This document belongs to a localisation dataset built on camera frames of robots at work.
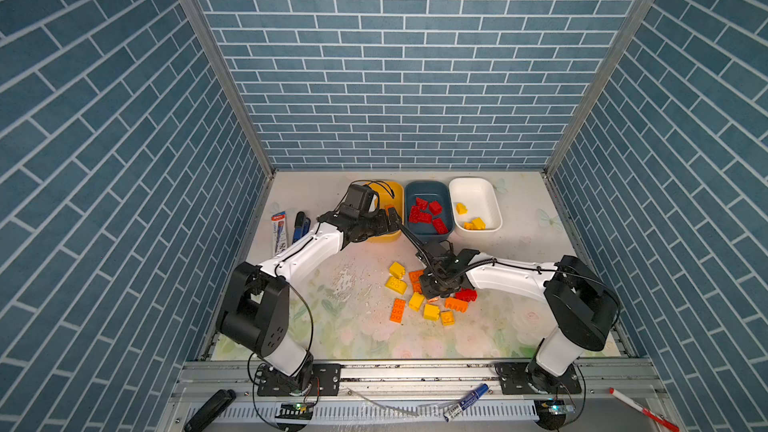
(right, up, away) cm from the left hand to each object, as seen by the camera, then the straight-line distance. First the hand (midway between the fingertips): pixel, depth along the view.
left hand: (392, 223), depth 87 cm
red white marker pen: (+60, -42, -18) cm, 76 cm away
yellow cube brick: (+25, +3, +20) cm, 32 cm away
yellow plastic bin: (0, +8, -14) cm, 16 cm away
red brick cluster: (+22, -21, -1) cm, 30 cm away
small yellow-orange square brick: (+16, -27, -3) cm, 32 cm away
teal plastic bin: (+13, +4, +21) cm, 25 cm away
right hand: (+9, -19, +1) cm, 21 cm away
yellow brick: (+29, -2, +14) cm, 33 cm away
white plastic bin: (+30, +4, +21) cm, 36 cm away
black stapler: (-40, -40, -20) cm, 60 cm away
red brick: (+11, 0, +17) cm, 20 cm away
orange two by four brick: (+17, -23, -3) cm, 29 cm away
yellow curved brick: (+2, -19, +1) cm, 19 cm away
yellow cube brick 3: (+11, -25, -4) cm, 28 cm away
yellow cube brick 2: (+2, -15, +4) cm, 16 cm away
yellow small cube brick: (+7, -22, -3) cm, 23 cm away
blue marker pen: (+18, -41, -18) cm, 48 cm away
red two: (+10, +5, +21) cm, 24 cm away
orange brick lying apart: (+2, -25, -3) cm, 25 cm away
